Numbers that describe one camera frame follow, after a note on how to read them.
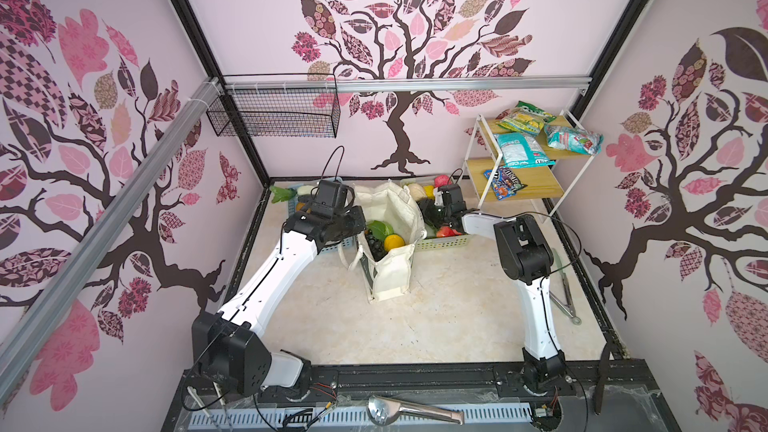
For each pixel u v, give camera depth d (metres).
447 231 0.98
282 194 1.03
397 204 0.88
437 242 0.95
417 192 1.06
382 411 0.65
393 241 0.90
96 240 0.52
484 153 0.85
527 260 0.61
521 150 0.78
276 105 0.95
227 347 0.39
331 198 0.59
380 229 0.92
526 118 0.86
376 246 0.85
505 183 0.96
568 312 0.84
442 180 1.07
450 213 0.86
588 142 0.76
